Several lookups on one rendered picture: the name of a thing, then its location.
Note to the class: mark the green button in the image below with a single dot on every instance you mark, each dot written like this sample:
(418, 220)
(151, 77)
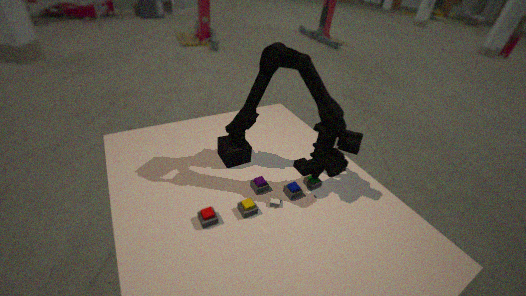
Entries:
(311, 183)

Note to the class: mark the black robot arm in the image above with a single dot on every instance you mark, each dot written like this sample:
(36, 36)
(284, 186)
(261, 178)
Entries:
(332, 123)

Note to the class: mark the yellow button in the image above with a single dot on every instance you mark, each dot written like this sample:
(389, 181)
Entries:
(247, 208)

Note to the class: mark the red button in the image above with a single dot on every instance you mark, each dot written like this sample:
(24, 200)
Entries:
(207, 217)

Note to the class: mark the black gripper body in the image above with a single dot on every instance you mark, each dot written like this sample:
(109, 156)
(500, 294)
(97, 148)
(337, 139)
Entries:
(306, 167)

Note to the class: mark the purple button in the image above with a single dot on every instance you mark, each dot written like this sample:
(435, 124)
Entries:
(259, 185)

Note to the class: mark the blue button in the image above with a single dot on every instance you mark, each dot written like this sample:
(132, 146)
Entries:
(292, 190)

